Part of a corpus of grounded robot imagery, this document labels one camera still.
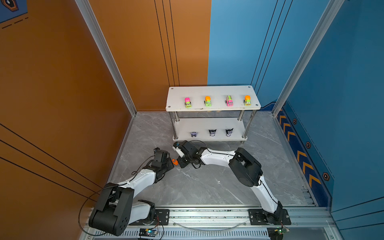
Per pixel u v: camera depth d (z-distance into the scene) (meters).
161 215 0.74
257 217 0.73
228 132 0.94
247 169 0.56
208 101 0.74
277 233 0.70
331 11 0.71
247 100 0.75
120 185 0.47
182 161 0.83
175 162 0.88
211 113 1.20
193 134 0.94
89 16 0.72
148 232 0.71
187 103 0.74
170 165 0.82
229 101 0.75
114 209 0.42
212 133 0.94
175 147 0.86
